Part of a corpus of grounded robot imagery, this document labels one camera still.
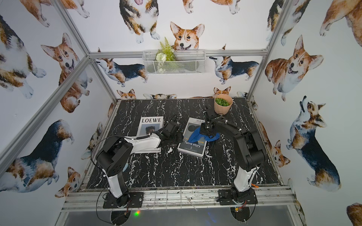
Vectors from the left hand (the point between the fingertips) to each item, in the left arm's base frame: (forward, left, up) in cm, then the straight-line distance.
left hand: (184, 136), depth 94 cm
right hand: (+3, -12, +2) cm, 13 cm away
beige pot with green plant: (+22, -28, +7) cm, 37 cm away
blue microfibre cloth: (+1, -8, 0) cm, 8 cm away
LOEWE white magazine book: (+10, +26, -1) cm, 28 cm away
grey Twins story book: (-9, -8, 0) cm, 12 cm away
